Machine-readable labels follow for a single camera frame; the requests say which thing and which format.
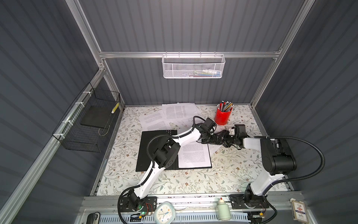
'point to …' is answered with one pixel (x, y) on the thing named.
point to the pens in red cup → (225, 107)
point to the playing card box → (299, 211)
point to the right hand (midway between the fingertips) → (218, 137)
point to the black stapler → (93, 218)
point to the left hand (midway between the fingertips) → (217, 142)
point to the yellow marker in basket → (115, 108)
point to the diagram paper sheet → (182, 125)
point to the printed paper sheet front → (194, 154)
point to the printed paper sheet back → (177, 110)
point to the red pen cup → (222, 118)
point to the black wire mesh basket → (84, 127)
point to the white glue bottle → (223, 210)
